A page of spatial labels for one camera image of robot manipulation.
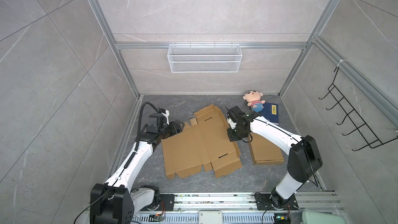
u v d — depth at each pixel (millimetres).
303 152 448
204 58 1004
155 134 603
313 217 679
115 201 386
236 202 747
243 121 624
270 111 1079
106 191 401
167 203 734
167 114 765
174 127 715
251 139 687
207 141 932
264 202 729
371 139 591
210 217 684
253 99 1102
